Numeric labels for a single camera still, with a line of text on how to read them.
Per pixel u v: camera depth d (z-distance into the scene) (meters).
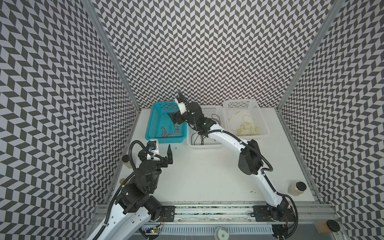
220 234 0.59
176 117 0.75
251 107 1.11
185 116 0.76
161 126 1.08
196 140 0.99
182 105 0.74
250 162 0.57
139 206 0.47
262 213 0.74
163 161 0.60
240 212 0.75
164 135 1.01
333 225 0.63
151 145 0.55
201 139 0.99
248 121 1.11
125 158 0.81
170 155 0.65
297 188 0.73
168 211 0.74
